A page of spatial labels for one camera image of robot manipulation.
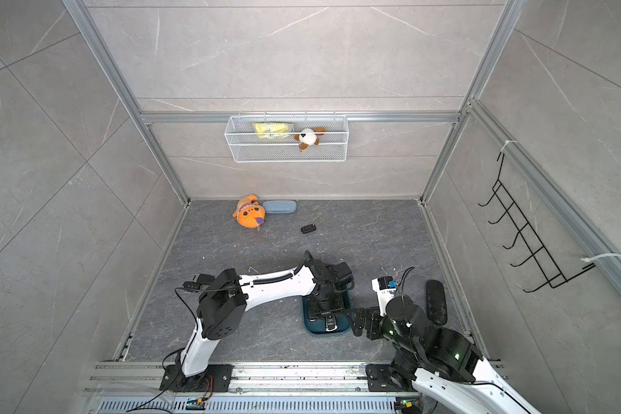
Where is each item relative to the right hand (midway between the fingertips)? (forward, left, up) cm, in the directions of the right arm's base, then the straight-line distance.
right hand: (359, 312), depth 68 cm
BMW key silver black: (+1, +7, -13) cm, 15 cm away
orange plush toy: (+45, +39, -9) cm, 60 cm away
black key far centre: (+42, +15, -16) cm, 47 cm away
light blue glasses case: (+54, +27, -14) cm, 62 cm away
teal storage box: (+2, +11, -17) cm, 21 cm away
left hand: (+4, +4, -13) cm, 14 cm away
